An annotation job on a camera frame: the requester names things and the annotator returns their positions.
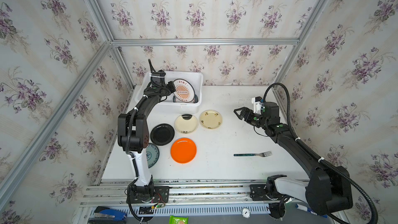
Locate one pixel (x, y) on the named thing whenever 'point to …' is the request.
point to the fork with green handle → (266, 154)
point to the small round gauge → (246, 212)
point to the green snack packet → (175, 220)
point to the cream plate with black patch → (186, 123)
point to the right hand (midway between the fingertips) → (237, 113)
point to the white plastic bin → (168, 106)
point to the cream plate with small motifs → (210, 119)
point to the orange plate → (183, 150)
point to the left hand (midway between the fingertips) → (173, 84)
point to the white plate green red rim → (195, 100)
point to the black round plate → (162, 134)
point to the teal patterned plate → (153, 154)
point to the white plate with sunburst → (184, 91)
